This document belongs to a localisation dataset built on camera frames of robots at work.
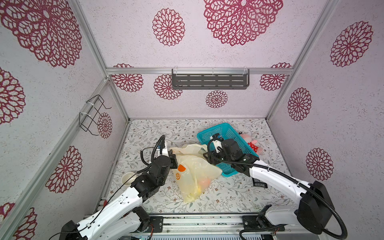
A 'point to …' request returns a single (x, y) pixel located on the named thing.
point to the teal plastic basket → (225, 131)
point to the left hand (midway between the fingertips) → (172, 153)
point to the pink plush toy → (258, 150)
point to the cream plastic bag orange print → (195, 172)
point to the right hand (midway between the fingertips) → (208, 150)
